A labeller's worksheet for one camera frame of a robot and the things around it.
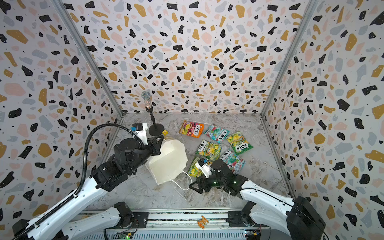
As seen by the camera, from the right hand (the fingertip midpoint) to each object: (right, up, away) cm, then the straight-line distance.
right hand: (191, 182), depth 74 cm
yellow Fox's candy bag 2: (0, +2, +15) cm, 15 cm away
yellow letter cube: (-22, +23, +35) cm, 47 cm away
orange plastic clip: (+5, -20, -1) cm, 21 cm away
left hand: (-11, +24, -9) cm, 28 cm away
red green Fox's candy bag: (+16, +23, +32) cm, 43 cm away
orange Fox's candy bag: (-2, +26, +35) cm, 44 cm away
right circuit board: (+29, -24, -2) cm, 38 cm away
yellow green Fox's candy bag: (+30, +16, +29) cm, 45 cm away
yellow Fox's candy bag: (+10, +12, +23) cm, 28 cm away
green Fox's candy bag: (+26, +6, +18) cm, 33 cm away
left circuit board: (-32, -24, -4) cm, 40 cm away
